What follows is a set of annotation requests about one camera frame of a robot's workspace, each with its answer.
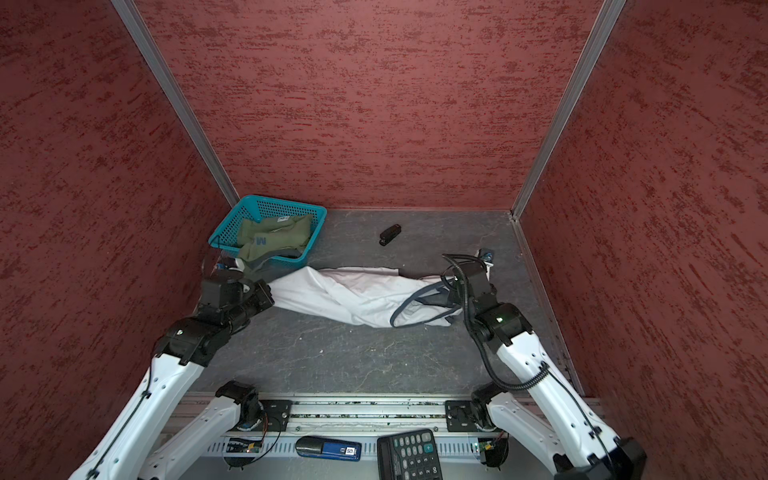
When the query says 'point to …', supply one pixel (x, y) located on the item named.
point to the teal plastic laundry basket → (255, 208)
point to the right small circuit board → (494, 450)
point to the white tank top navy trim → (368, 295)
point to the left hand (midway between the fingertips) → (270, 289)
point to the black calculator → (410, 455)
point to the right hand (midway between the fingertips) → (463, 283)
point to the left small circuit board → (243, 445)
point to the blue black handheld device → (328, 448)
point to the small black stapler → (389, 234)
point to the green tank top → (260, 239)
